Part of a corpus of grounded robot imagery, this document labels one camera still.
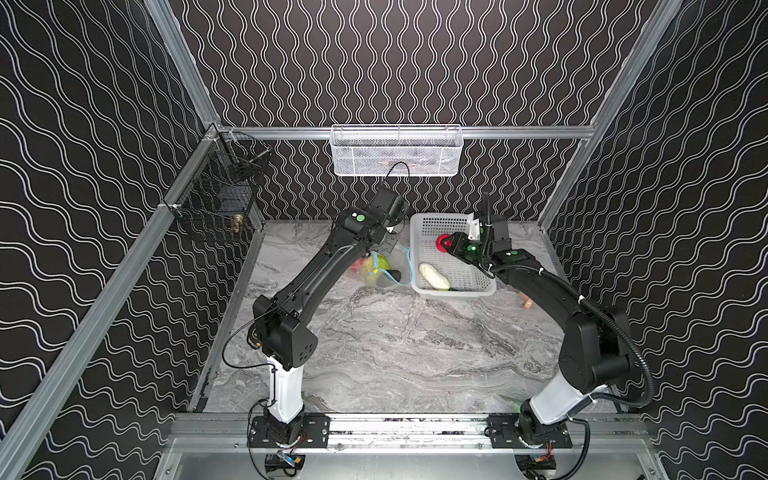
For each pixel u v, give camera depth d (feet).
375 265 3.20
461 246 2.57
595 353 1.49
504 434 2.40
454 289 3.27
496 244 2.25
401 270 3.11
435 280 3.27
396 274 3.03
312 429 2.47
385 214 1.97
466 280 3.38
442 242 2.88
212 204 3.05
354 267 3.12
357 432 2.50
